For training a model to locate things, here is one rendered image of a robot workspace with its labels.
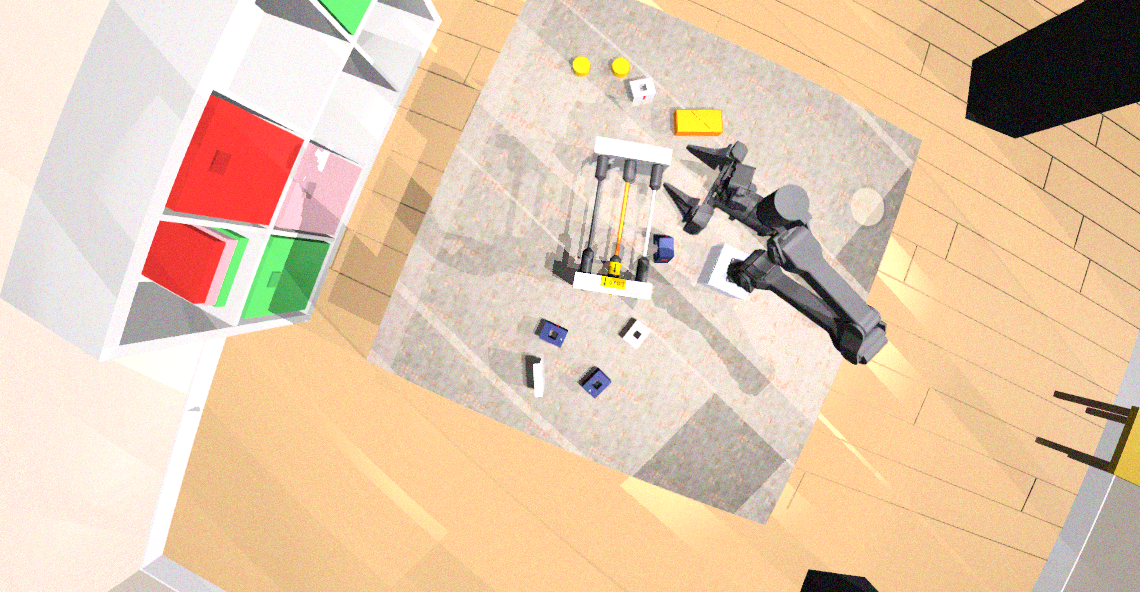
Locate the orange rectangular block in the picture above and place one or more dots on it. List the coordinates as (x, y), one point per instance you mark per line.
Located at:
(691, 122)

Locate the yellow cylinder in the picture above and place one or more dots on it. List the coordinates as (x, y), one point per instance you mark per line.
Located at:
(581, 66)
(620, 67)

